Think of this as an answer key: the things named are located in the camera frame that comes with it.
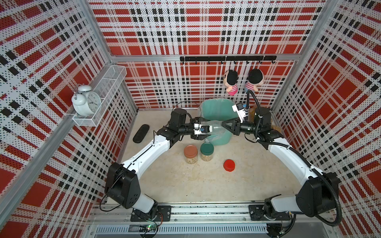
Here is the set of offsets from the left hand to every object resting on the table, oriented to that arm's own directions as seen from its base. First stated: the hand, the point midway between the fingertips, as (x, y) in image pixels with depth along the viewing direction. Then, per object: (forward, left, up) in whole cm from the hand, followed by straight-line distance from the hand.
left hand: (209, 124), depth 77 cm
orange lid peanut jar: (-8, +11, -17) cm, 22 cm away
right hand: (-3, -7, +3) cm, 8 cm away
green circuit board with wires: (-44, +30, -25) cm, 58 cm away
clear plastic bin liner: (+20, -6, -11) cm, 24 cm away
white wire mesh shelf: (+17, +59, +8) cm, 62 cm away
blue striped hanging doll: (+32, -30, +6) cm, 44 cm away
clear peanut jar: (-7, -3, +5) cm, 9 cm away
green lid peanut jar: (-6, +1, -18) cm, 19 cm away
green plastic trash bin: (+20, -7, -11) cm, 24 cm away
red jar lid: (-11, -13, -27) cm, 32 cm away
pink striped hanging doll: (+35, -16, +2) cm, 39 cm away
